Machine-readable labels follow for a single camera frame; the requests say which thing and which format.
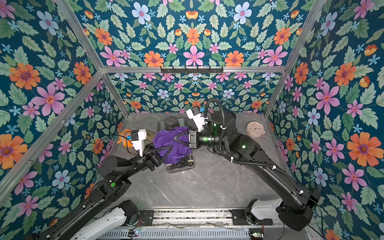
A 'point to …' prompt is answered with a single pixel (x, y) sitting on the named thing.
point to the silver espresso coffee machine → (171, 121)
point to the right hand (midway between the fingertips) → (179, 132)
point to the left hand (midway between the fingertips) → (170, 149)
